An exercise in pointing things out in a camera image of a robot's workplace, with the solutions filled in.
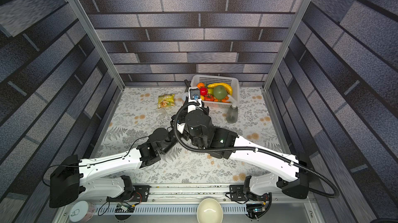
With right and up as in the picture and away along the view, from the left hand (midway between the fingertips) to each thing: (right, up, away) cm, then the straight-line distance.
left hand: (193, 117), depth 68 cm
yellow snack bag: (-21, +7, +38) cm, 44 cm away
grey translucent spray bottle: (+24, -2, +28) cm, 37 cm away
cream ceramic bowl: (+8, -43, 0) cm, 43 cm away
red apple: (+5, +14, +45) cm, 48 cm away
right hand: (-1, +8, -8) cm, 12 cm away
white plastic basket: (+27, +22, +44) cm, 57 cm away
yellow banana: (+23, +16, +39) cm, 48 cm away
